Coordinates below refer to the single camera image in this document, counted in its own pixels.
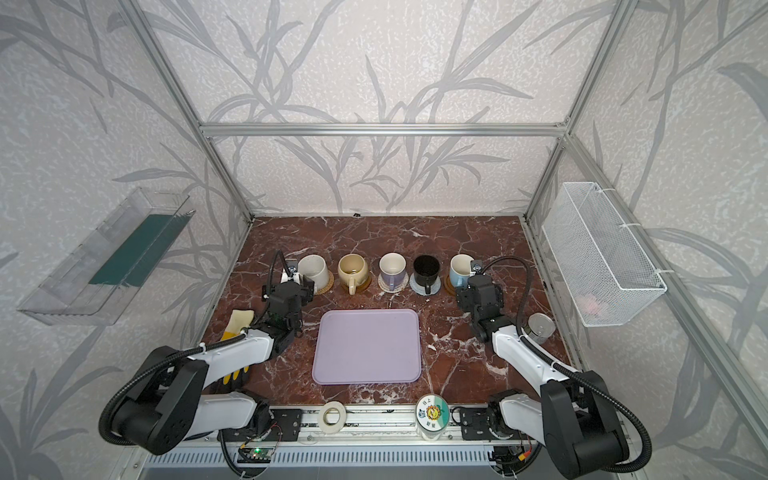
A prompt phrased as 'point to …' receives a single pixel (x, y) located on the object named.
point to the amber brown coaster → (448, 286)
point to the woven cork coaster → (331, 282)
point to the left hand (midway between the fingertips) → (288, 275)
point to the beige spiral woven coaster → (396, 290)
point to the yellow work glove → (238, 321)
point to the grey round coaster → (421, 289)
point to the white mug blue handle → (460, 270)
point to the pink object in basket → (590, 305)
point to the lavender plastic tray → (367, 347)
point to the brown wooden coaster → (360, 288)
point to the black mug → (426, 271)
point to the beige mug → (353, 270)
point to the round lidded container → (432, 414)
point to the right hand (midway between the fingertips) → (478, 283)
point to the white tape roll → (342, 413)
